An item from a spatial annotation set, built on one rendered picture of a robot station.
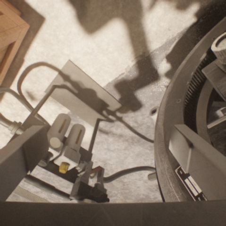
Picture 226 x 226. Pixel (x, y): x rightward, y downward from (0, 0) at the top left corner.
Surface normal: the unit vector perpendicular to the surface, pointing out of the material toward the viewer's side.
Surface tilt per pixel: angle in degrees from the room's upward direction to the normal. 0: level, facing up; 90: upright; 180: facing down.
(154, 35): 0
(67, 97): 0
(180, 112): 90
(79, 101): 0
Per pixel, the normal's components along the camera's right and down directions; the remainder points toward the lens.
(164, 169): -0.89, -0.38
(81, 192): 0.68, -0.51
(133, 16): -0.11, 0.63
